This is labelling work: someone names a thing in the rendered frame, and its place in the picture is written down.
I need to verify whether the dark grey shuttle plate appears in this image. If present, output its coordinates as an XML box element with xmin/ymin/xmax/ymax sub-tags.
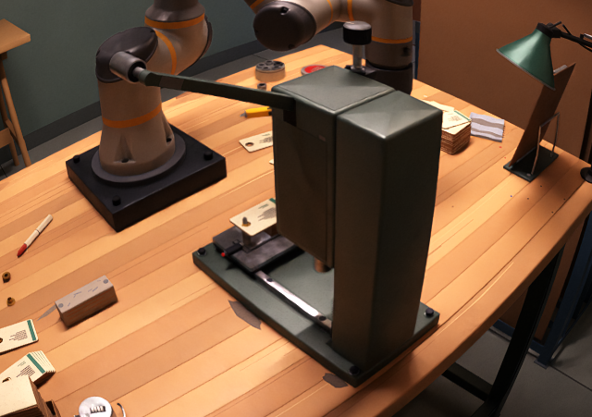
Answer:
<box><xmin>212</xmin><ymin>229</ymin><xmax>302</xmax><ymax>275</ymax></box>

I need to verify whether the green desk lamp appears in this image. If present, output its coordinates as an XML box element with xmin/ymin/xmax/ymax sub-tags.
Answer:
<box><xmin>496</xmin><ymin>20</ymin><xmax>592</xmax><ymax>183</ymax></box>

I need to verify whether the cream tag with teal stripe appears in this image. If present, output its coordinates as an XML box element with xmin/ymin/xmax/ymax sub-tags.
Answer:
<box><xmin>0</xmin><ymin>319</ymin><xmax>40</xmax><ymax>355</ymax></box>

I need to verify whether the brown document stand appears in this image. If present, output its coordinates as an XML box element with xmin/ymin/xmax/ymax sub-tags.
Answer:
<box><xmin>502</xmin><ymin>62</ymin><xmax>577</xmax><ymax>183</ymax></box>

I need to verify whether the small cardboard box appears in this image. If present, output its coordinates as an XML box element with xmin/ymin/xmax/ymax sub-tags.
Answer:
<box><xmin>54</xmin><ymin>275</ymin><xmax>118</xmax><ymax>329</ymax></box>

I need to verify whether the black stop knob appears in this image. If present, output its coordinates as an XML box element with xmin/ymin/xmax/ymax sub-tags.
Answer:
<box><xmin>341</xmin><ymin>19</ymin><xmax>377</xmax><ymax>78</ymax></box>

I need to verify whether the red-capped white pen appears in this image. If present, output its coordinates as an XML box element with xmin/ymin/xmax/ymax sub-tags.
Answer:
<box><xmin>16</xmin><ymin>214</ymin><xmax>55</xmax><ymax>258</ymax></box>

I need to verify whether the cream tag with dark print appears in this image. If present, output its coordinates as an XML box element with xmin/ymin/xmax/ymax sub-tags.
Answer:
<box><xmin>228</xmin><ymin>198</ymin><xmax>278</xmax><ymax>239</ymax></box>

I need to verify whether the wooden stool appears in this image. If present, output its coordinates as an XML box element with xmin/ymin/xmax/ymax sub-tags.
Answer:
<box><xmin>0</xmin><ymin>18</ymin><xmax>33</xmax><ymax>169</ymax></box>

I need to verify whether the brown board with blue frame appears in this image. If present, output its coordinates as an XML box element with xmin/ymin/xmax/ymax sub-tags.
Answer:
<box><xmin>406</xmin><ymin>0</ymin><xmax>592</xmax><ymax>368</ymax></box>

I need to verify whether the cream paper tag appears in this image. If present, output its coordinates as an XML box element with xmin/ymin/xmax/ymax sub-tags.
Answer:
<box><xmin>238</xmin><ymin>130</ymin><xmax>277</xmax><ymax>153</ymax></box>

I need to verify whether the grey round spool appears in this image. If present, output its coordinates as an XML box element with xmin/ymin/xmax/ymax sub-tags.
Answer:
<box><xmin>254</xmin><ymin>58</ymin><xmax>288</xmax><ymax>83</ymax></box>

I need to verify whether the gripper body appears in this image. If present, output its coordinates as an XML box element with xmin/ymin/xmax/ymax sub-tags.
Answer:
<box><xmin>366</xmin><ymin>58</ymin><xmax>414</xmax><ymax>96</ymax></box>

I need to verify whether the silver round metal tool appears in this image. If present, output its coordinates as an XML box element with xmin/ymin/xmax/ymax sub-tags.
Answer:
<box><xmin>77</xmin><ymin>395</ymin><xmax>128</xmax><ymax>417</ymax></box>

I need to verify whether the black square base plate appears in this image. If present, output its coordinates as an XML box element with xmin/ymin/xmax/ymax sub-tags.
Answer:
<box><xmin>65</xmin><ymin>124</ymin><xmax>228</xmax><ymax>233</ymax></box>

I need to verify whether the tall stack of cream tags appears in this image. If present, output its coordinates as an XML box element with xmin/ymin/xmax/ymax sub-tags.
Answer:
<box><xmin>422</xmin><ymin>99</ymin><xmax>473</xmax><ymax>155</ymax></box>

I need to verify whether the dark press lever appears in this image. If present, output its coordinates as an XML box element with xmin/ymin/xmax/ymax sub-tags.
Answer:
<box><xmin>108</xmin><ymin>50</ymin><xmax>298</xmax><ymax>125</ymax></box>

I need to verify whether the dark green toggle press body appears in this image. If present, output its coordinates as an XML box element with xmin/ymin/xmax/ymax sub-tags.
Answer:
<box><xmin>191</xmin><ymin>65</ymin><xmax>444</xmax><ymax>388</ymax></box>

